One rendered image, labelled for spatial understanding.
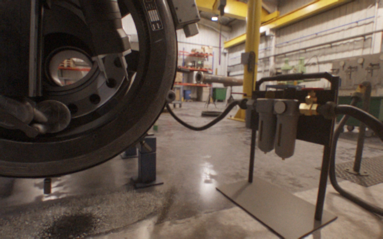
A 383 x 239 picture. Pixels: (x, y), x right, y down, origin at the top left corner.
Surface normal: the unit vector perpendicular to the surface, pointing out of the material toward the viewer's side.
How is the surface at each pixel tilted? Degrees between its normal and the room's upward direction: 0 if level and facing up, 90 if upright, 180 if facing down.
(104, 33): 111
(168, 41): 90
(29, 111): 86
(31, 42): 90
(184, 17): 90
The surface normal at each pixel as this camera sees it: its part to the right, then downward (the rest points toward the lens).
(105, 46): -0.10, 0.51
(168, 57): 0.51, 0.12
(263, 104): -0.88, 0.03
